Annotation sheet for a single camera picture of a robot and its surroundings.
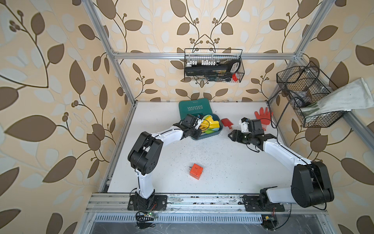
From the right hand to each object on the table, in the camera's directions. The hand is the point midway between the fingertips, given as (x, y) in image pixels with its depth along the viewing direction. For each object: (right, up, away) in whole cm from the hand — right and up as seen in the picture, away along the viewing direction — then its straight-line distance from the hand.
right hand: (232, 135), depth 89 cm
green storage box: (-18, +20, +22) cm, 35 cm away
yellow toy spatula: (-13, +7, +13) cm, 19 cm away
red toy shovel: (0, +7, +15) cm, 17 cm away
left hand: (-19, +2, +4) cm, 20 cm away
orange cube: (-23, -19, -9) cm, 31 cm away
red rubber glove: (+32, +11, +22) cm, 40 cm away
